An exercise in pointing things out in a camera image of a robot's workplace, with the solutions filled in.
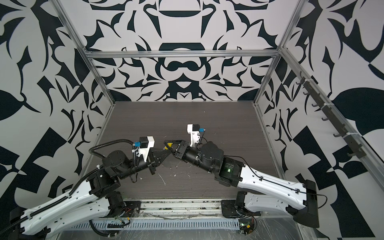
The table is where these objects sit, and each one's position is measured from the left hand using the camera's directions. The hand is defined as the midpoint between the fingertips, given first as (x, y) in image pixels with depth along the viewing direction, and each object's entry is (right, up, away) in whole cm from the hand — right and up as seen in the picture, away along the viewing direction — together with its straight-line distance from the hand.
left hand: (171, 149), depth 59 cm
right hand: (-2, +3, -4) cm, 5 cm away
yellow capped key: (0, +2, -2) cm, 3 cm away
